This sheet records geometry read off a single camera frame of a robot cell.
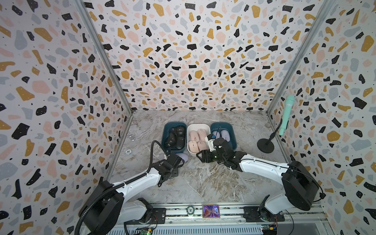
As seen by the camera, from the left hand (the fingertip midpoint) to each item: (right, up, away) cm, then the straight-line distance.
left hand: (176, 168), depth 88 cm
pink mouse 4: (+10, +19, +16) cm, 26 cm away
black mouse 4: (-5, +22, +18) cm, 29 cm away
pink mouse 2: (+10, +12, +10) cm, 18 cm away
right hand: (+16, +9, -4) cm, 19 cm away
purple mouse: (+5, +6, +7) cm, 10 cm away
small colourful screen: (+20, -18, -13) cm, 30 cm away
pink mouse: (+16, +12, +9) cm, 22 cm away
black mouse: (+1, +22, +15) cm, 26 cm away
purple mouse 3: (+33, +19, +18) cm, 42 cm away
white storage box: (+8, +25, +18) cm, 32 cm away
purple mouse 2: (+22, +20, -11) cm, 32 cm away
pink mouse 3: (+16, +19, +14) cm, 29 cm away
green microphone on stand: (+60, +12, +13) cm, 62 cm away
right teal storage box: (+26, +24, +20) cm, 41 cm away
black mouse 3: (-5, +14, +9) cm, 17 cm away
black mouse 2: (+1, +14, +9) cm, 17 cm away
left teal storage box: (-3, +18, +13) cm, 22 cm away
